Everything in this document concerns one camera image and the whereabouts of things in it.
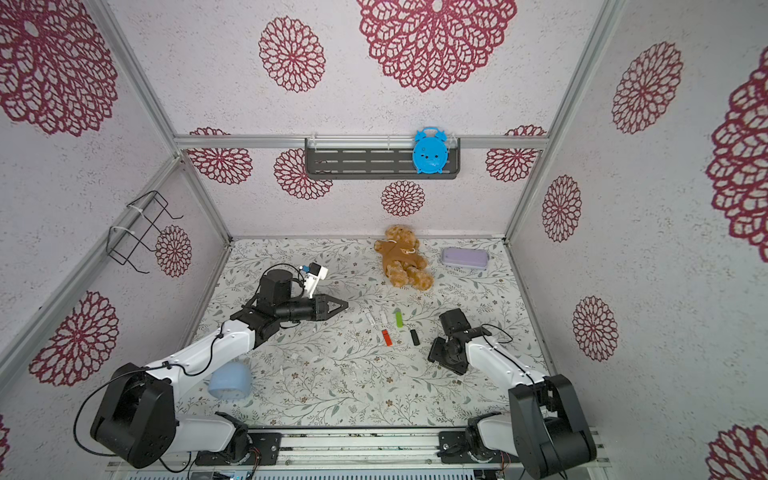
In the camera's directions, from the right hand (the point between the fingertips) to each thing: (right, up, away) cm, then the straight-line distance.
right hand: (436, 355), depth 89 cm
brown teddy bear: (-9, +27, +15) cm, 32 cm away
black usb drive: (-6, +4, +4) cm, 8 cm away
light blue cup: (-55, -4, -11) cm, 56 cm away
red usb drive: (-14, +4, +5) cm, 16 cm away
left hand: (-25, +16, -10) cm, 31 cm away
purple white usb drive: (-20, +9, +9) cm, 24 cm away
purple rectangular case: (+15, +29, +24) cm, 41 cm away
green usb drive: (-11, +9, +9) cm, 16 cm away
